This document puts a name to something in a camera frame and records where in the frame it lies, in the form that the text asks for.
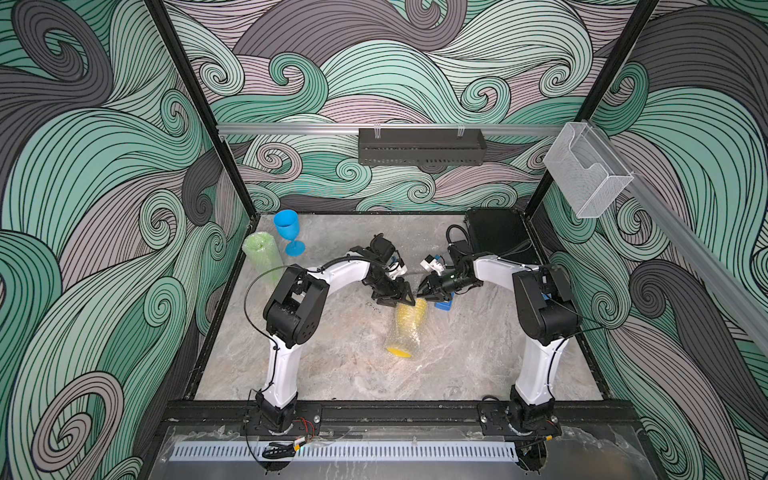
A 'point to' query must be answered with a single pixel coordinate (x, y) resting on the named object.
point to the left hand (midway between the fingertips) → (407, 302)
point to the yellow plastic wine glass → (409, 319)
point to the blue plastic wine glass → (288, 226)
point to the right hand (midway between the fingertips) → (414, 299)
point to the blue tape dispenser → (445, 306)
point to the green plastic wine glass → (261, 248)
